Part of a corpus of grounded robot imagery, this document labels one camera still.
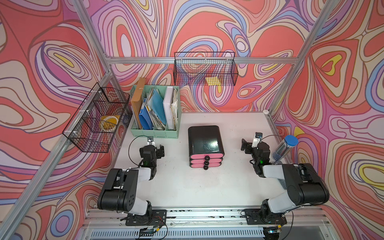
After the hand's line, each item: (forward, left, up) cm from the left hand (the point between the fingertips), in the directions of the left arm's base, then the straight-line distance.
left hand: (154, 145), depth 93 cm
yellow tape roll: (-5, +16, +27) cm, 31 cm away
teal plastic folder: (+21, -2, +18) cm, 28 cm away
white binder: (+17, -10, +17) cm, 26 cm away
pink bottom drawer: (-13, -32, -3) cm, 35 cm away
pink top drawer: (-13, -32, +9) cm, 36 cm away
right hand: (+2, -62, +1) cm, 62 cm away
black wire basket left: (-7, +26, +26) cm, 37 cm away
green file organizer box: (+11, -10, -2) cm, 15 cm away
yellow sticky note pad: (+29, -37, +28) cm, 55 cm away
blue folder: (+12, +5, +11) cm, 17 cm away
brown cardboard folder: (+11, +6, +26) cm, 29 cm away
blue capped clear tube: (-6, -77, +8) cm, 78 cm away
